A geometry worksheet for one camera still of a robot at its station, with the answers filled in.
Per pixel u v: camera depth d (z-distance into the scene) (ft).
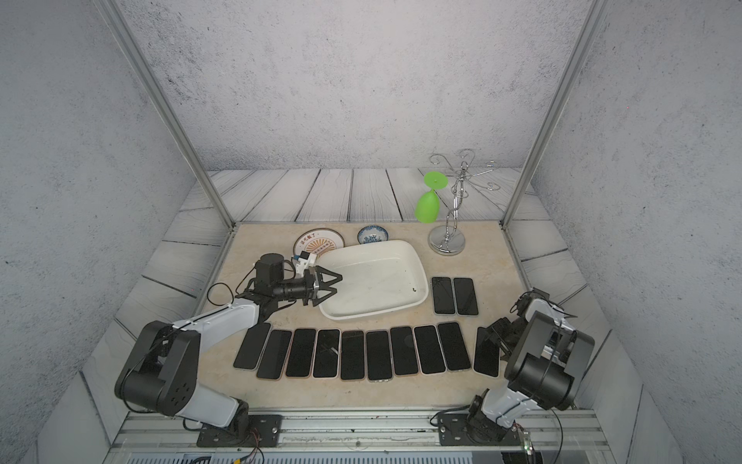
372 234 3.76
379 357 2.78
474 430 2.24
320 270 2.53
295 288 2.48
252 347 2.84
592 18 2.33
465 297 3.25
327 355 2.79
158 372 1.44
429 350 2.84
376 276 3.52
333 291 2.79
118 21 2.34
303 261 2.70
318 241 3.76
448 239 3.73
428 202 3.12
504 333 2.58
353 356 2.78
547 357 1.53
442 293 3.43
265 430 2.39
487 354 2.78
